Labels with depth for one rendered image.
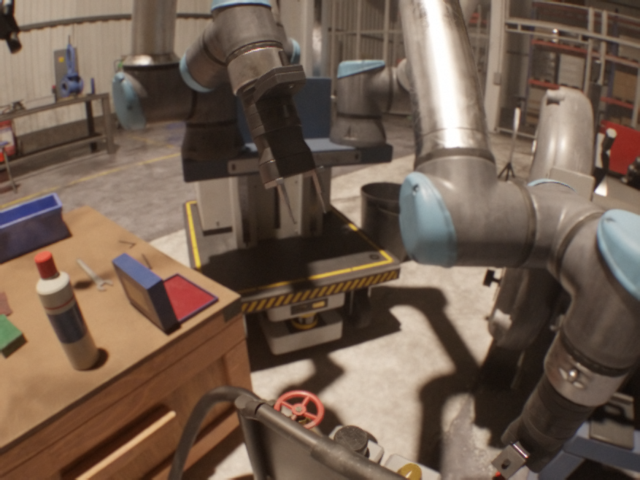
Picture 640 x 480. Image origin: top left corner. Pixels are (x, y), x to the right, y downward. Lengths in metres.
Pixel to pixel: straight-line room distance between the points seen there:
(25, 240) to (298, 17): 1.17
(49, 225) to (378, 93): 1.13
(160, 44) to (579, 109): 0.94
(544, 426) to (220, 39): 0.64
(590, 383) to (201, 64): 0.66
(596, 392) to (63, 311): 0.71
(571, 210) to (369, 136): 0.82
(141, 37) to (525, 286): 0.98
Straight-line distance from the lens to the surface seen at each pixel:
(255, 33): 0.52
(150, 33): 0.88
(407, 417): 1.16
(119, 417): 0.75
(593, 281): 0.32
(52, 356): 0.79
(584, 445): 1.03
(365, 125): 1.10
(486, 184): 0.34
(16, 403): 0.74
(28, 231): 1.28
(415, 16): 0.47
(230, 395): 0.64
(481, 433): 1.19
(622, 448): 1.06
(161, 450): 0.93
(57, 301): 0.63
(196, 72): 0.64
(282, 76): 0.45
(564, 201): 0.39
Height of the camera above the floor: 0.93
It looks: 27 degrees down
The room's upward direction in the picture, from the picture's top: 2 degrees clockwise
